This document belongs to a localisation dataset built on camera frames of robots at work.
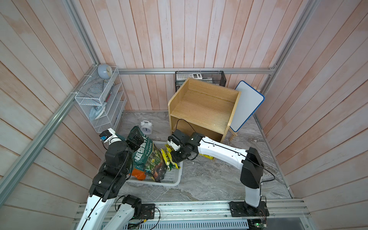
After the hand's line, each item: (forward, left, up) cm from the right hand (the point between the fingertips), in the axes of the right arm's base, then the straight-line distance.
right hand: (173, 159), depth 80 cm
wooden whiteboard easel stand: (+21, -40, -4) cm, 45 cm away
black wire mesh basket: (+56, -28, +18) cm, 64 cm away
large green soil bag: (-5, +12, +8) cm, 15 cm away
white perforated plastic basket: (-7, +1, -11) cm, 13 cm away
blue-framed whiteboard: (+31, -46, +17) cm, 58 cm away
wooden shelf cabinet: (+22, -14, +20) cm, 33 cm away
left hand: (+2, +18, +21) cm, 27 cm away
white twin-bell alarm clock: (+26, +22, -4) cm, 34 cm away
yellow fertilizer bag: (+2, +4, 0) cm, 4 cm away
